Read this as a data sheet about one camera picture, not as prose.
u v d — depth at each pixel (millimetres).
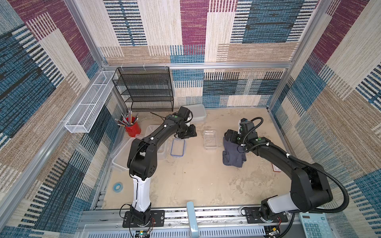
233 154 897
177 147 989
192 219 729
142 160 541
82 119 711
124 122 987
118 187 832
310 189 429
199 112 1119
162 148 608
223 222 729
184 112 761
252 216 731
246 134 678
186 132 803
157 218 732
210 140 1022
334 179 396
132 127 964
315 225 700
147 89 1106
